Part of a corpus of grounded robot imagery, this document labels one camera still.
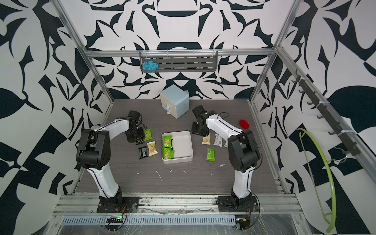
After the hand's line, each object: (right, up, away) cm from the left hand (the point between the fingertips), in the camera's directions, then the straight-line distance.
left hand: (138, 136), depth 98 cm
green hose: (+83, -24, -47) cm, 98 cm away
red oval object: (+72, +8, +6) cm, 73 cm away
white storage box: (+29, -5, -4) cm, 30 cm away
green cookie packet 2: (+6, +1, 0) cm, 6 cm away
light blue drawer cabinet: (+26, +24, +1) cm, 35 cm away
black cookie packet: (+5, -9, -7) cm, 12 cm away
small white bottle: (+19, +19, +7) cm, 28 cm away
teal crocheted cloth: (+10, +45, -7) cm, 46 cm away
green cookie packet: (+47, -10, -8) cm, 48 cm away
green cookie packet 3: (+20, -3, -4) cm, 21 cm away
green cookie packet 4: (+21, -9, -9) cm, 24 cm away
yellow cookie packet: (+10, -7, -4) cm, 13 cm away
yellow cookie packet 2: (+45, -2, -2) cm, 45 cm away
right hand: (+36, +4, -5) cm, 37 cm away
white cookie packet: (+53, -3, -2) cm, 53 cm away
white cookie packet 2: (+57, -4, -4) cm, 57 cm away
